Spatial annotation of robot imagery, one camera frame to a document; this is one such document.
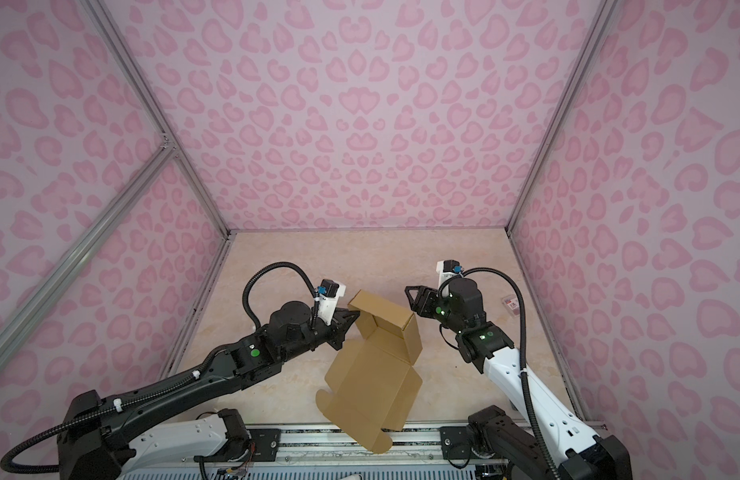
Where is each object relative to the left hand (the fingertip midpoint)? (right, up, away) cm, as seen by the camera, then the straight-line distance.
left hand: (360, 309), depth 70 cm
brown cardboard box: (+3, -18, +1) cm, 18 cm away
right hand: (+13, +4, +6) cm, 15 cm away
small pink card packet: (+47, -3, +25) cm, 53 cm away
